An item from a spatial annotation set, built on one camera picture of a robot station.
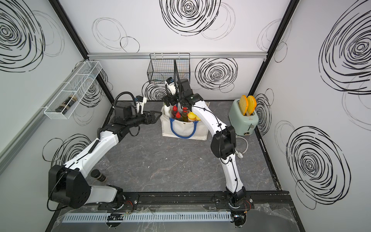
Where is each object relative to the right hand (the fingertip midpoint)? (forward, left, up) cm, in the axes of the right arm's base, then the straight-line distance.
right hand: (169, 93), depth 86 cm
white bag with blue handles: (-16, -1, -13) cm, 21 cm away
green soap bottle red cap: (-10, -6, -9) cm, 15 cm away
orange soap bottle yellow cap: (-11, -14, -9) cm, 19 cm away
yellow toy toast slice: (0, -47, -8) cm, 48 cm away
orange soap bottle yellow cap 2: (-11, -17, -10) cm, 23 cm away
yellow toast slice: (-1, -52, -8) cm, 52 cm away
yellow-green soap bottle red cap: (-7, -9, -12) cm, 17 cm away
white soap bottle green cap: (-9, +1, -5) cm, 10 cm away
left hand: (-14, +6, -2) cm, 15 cm away
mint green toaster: (-11, -46, -15) cm, 50 cm away
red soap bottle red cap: (-5, -3, -8) cm, 10 cm away
